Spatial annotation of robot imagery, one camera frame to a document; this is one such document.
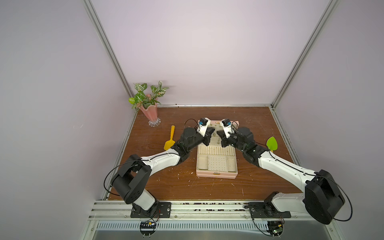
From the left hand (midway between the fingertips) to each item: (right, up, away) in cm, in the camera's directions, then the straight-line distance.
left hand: (214, 128), depth 79 cm
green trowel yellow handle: (+41, -12, +19) cm, 47 cm away
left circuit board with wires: (-34, -49, -7) cm, 60 cm away
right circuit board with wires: (+28, -48, -10) cm, 56 cm away
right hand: (+4, 0, +1) cm, 4 cm away
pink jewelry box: (+1, -19, +4) cm, 19 cm away
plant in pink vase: (-42, +17, +16) cm, 48 cm away
